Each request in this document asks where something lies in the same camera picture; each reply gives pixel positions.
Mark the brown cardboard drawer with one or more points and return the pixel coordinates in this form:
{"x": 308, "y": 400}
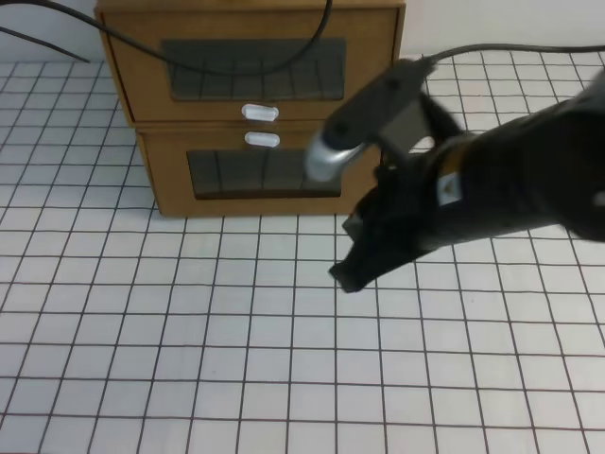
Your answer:
{"x": 196, "y": 62}
{"x": 209, "y": 170}

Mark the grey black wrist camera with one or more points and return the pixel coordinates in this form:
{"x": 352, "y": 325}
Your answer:
{"x": 355, "y": 125}

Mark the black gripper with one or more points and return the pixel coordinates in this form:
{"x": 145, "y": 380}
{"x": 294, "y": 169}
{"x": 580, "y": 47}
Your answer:
{"x": 382, "y": 222}

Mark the white grid tablecloth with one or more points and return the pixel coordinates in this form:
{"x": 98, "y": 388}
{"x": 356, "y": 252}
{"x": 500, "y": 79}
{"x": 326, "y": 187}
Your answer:
{"x": 126, "y": 332}

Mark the white drawer handle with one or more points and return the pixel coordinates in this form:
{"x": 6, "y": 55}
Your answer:
{"x": 259, "y": 113}
{"x": 262, "y": 139}

